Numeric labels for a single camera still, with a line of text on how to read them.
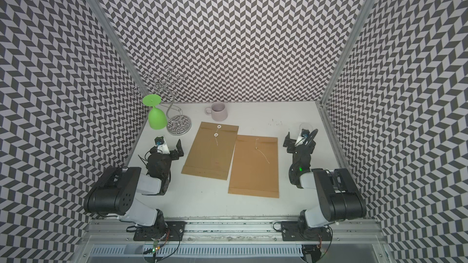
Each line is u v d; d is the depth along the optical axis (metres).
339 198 0.44
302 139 0.74
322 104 1.20
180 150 0.85
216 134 1.02
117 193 0.45
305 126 0.98
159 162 0.69
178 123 1.05
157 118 0.84
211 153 0.96
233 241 0.72
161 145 0.76
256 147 0.99
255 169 0.97
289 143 0.81
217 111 1.08
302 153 0.75
